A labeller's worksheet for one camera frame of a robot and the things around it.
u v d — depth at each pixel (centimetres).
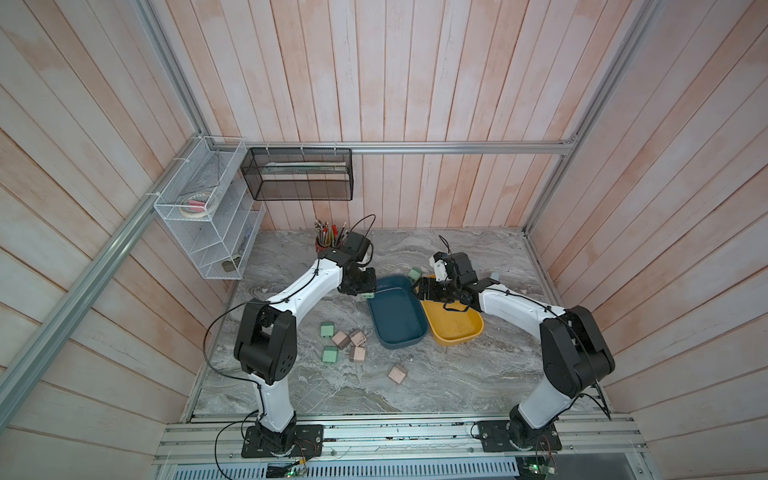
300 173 88
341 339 88
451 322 93
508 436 73
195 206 73
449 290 78
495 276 101
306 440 73
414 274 104
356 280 76
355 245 72
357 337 89
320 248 100
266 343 48
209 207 71
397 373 82
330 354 86
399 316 96
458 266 73
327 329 91
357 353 86
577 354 47
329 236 99
